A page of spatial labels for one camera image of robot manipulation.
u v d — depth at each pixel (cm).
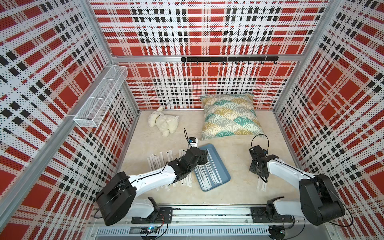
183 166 63
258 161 66
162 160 93
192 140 73
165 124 100
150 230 69
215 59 88
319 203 42
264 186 82
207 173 88
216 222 73
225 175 87
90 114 93
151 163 93
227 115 95
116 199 42
